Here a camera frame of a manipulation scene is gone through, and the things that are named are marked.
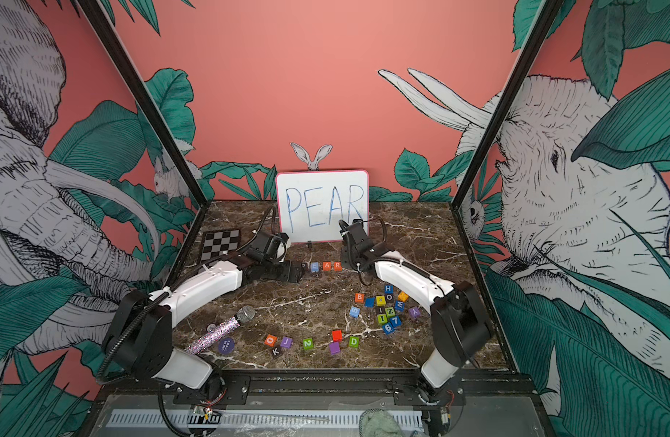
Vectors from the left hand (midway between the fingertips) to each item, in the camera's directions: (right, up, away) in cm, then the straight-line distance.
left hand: (294, 266), depth 88 cm
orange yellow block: (+37, -11, +3) cm, 38 cm away
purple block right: (+40, -15, 0) cm, 43 cm away
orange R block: (+14, -1, +10) cm, 17 cm away
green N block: (+32, -15, 0) cm, 35 cm away
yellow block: (+29, -12, +1) cm, 31 cm away
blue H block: (+32, -9, +4) cm, 34 cm away
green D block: (+20, -22, -7) cm, 30 cm away
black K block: (-4, -25, -9) cm, 26 cm away
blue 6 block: (+30, -19, -4) cm, 36 cm away
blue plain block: (+25, -13, +4) cm, 29 cm away
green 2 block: (+5, -23, -7) cm, 24 cm away
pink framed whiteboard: (+4, +22, +12) cm, 26 cm away
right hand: (+17, +5, +1) cm, 18 cm away
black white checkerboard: (-33, +7, +15) cm, 37 cm away
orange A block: (+10, -1, +10) cm, 14 cm away
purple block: (+13, -24, -6) cm, 29 cm away
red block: (+14, -21, -4) cm, 26 cm away
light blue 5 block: (+20, -15, 0) cm, 25 cm away
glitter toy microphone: (-15, -15, -5) cm, 21 cm away
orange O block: (-6, -22, -7) cm, 24 cm away
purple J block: (-1, -22, -7) cm, 24 cm away
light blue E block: (+5, -2, +10) cm, 12 cm away
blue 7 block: (+33, -18, -3) cm, 38 cm away
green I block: (+29, -17, -3) cm, 33 cm away
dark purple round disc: (-20, -23, -7) cm, 31 cm away
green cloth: (+25, -38, -20) cm, 49 cm away
